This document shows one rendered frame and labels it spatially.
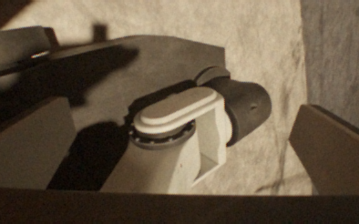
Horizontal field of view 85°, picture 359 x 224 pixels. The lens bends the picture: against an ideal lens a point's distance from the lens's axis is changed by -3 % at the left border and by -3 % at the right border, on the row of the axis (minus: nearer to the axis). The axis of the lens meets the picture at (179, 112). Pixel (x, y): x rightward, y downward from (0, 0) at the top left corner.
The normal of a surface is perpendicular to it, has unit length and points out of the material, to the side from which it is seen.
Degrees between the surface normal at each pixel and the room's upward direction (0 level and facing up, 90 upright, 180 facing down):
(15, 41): 30
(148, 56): 0
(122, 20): 0
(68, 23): 0
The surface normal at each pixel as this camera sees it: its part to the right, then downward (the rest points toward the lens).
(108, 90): 0.60, 0.29
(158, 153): -0.14, -0.88
